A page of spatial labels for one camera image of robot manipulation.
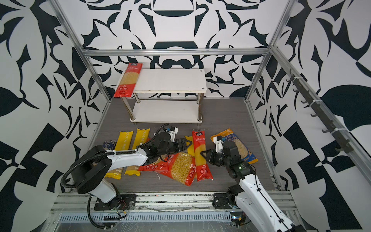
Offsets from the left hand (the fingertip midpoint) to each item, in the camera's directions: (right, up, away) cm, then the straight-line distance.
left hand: (189, 141), depth 82 cm
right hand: (+6, -4, -5) cm, 9 cm away
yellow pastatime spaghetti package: (-31, +1, +14) cm, 34 cm away
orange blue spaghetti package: (-50, -4, +10) cm, 51 cm away
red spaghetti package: (+7, -12, -11) cm, 18 cm away
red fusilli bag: (-17, -13, -1) cm, 21 cm away
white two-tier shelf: (-14, +31, +41) cm, 53 cm away
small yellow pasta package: (+1, -4, -2) cm, 5 cm away
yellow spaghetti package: (-43, -1, +12) cm, 44 cm away
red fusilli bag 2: (-4, -14, 0) cm, 15 cm away
